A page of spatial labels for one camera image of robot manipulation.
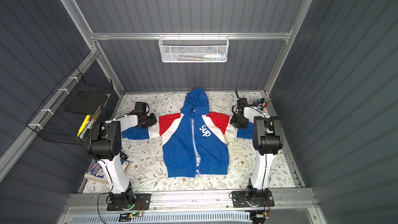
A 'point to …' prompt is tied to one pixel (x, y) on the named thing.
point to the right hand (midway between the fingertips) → (237, 125)
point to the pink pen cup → (260, 103)
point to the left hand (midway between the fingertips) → (157, 121)
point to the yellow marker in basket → (86, 118)
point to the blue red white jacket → (194, 141)
